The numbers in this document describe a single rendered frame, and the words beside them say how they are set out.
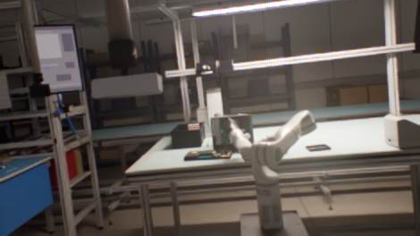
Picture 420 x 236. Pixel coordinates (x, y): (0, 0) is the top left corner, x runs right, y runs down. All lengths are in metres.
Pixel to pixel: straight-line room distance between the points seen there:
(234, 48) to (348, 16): 3.13
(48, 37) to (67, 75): 0.29
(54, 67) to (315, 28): 4.62
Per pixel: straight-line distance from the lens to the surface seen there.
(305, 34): 6.05
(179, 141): 2.07
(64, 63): 2.61
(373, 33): 6.39
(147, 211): 1.91
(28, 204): 2.80
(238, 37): 3.61
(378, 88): 5.31
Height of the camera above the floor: 1.46
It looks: 5 degrees down
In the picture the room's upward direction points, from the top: 6 degrees counter-clockwise
